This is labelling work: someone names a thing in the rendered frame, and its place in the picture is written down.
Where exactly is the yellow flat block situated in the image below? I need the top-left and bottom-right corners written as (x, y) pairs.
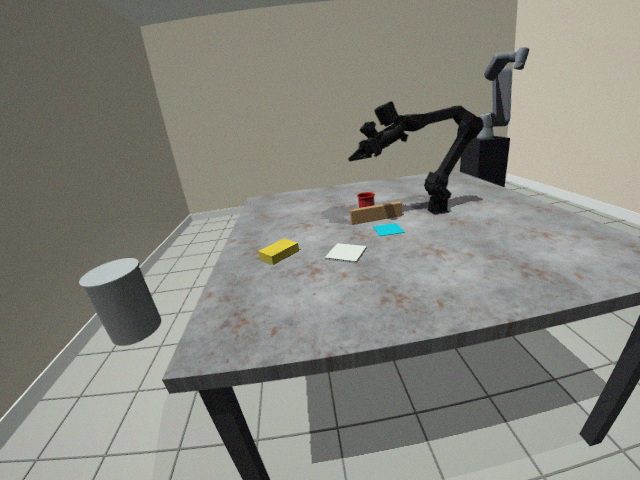
top-left (258, 239), bottom-right (299, 265)

